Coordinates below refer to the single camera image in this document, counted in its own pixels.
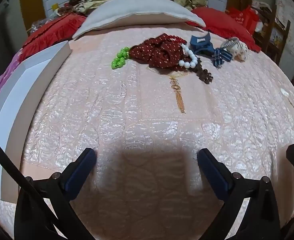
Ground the grey pillow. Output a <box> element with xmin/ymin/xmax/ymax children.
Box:
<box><xmin>72</xmin><ymin>0</ymin><xmax>207</xmax><ymax>39</ymax></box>

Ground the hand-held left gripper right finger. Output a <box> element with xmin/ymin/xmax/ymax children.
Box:
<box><xmin>197</xmin><ymin>148</ymin><xmax>281</xmax><ymax>240</ymax></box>

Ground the white bead bracelet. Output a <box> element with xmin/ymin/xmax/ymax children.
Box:
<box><xmin>178</xmin><ymin>44</ymin><xmax>198</xmax><ymax>68</ymax></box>

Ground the clear plastic bag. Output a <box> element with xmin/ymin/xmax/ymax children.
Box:
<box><xmin>31</xmin><ymin>19</ymin><xmax>48</xmax><ymax>33</ymax></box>

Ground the white patterned scrunchie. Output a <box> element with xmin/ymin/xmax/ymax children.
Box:
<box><xmin>220</xmin><ymin>37</ymin><xmax>248</xmax><ymax>62</ymax></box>

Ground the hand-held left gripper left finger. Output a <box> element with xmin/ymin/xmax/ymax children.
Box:
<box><xmin>14</xmin><ymin>147</ymin><xmax>97</xmax><ymax>240</ymax></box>

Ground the blue striped bow clip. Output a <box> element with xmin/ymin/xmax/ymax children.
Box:
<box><xmin>213</xmin><ymin>47</ymin><xmax>233</xmax><ymax>67</ymax></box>

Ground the brown bead bracelet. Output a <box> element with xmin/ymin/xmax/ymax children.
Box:
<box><xmin>193</xmin><ymin>57</ymin><xmax>214</xmax><ymax>85</ymax></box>

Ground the wooden chair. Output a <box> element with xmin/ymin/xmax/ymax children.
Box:
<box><xmin>252</xmin><ymin>5</ymin><xmax>291</xmax><ymax>65</ymax></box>

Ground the red gift bag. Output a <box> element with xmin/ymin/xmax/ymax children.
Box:
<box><xmin>227</xmin><ymin>5</ymin><xmax>260</xmax><ymax>33</ymax></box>

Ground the grey cabinet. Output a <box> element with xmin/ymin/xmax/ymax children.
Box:
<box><xmin>0</xmin><ymin>0</ymin><xmax>29</xmax><ymax>90</ymax></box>

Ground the black cable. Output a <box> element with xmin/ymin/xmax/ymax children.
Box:
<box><xmin>0</xmin><ymin>130</ymin><xmax>92</xmax><ymax>240</ymax></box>

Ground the red ruffled pillow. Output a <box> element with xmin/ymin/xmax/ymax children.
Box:
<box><xmin>19</xmin><ymin>14</ymin><xmax>87</xmax><ymax>58</ymax></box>

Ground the dark red dotted scrunchie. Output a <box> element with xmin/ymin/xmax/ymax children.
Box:
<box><xmin>129</xmin><ymin>33</ymin><xmax>187</xmax><ymax>68</ymax></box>

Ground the magenta floral blanket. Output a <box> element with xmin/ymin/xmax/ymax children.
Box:
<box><xmin>0</xmin><ymin>51</ymin><xmax>24</xmax><ymax>112</ymax></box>

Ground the pink quilted bedspread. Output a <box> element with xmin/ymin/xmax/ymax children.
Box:
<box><xmin>0</xmin><ymin>27</ymin><xmax>294</xmax><ymax>240</ymax></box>

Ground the blue bow hair clip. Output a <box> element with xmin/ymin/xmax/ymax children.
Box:
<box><xmin>189</xmin><ymin>32</ymin><xmax>215</xmax><ymax>55</ymax></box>

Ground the white rectangular tray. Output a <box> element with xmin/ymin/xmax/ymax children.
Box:
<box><xmin>0</xmin><ymin>41</ymin><xmax>72</xmax><ymax>203</ymax></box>

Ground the green bead bracelet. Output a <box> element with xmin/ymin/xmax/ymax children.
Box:
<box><xmin>111</xmin><ymin>47</ymin><xmax>130</xmax><ymax>70</ymax></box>

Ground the plain red pillow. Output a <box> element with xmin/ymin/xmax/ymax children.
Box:
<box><xmin>185</xmin><ymin>7</ymin><xmax>262</xmax><ymax>53</ymax></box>

